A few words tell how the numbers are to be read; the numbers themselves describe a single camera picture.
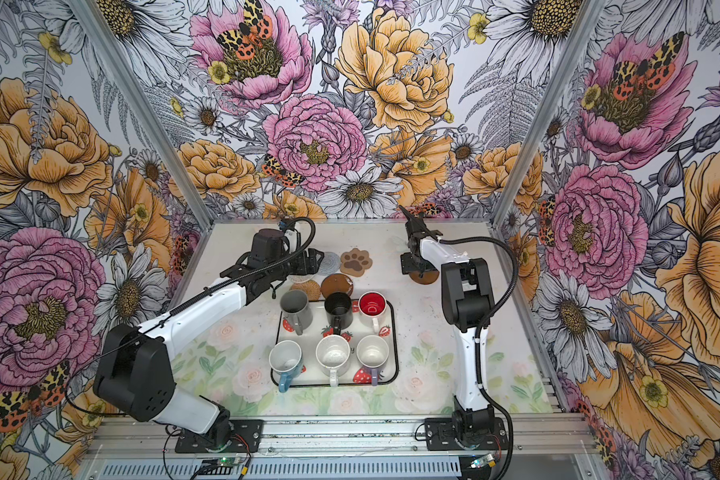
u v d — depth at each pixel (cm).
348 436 76
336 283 103
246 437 74
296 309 92
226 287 57
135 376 43
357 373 85
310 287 102
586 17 72
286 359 84
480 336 61
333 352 87
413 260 92
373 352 87
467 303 60
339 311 92
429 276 106
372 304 94
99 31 73
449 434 75
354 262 109
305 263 77
